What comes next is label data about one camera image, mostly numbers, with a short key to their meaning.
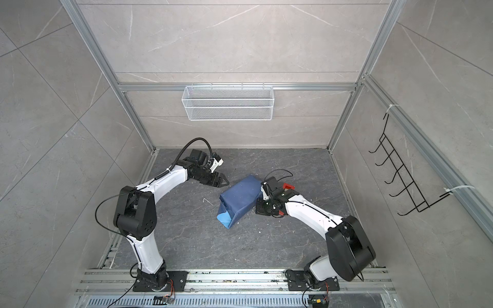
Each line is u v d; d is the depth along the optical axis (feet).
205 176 2.62
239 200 2.94
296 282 2.39
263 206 2.50
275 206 2.04
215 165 2.76
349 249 1.45
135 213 1.63
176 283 2.41
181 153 2.31
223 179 2.78
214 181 2.64
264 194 2.35
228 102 3.29
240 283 2.44
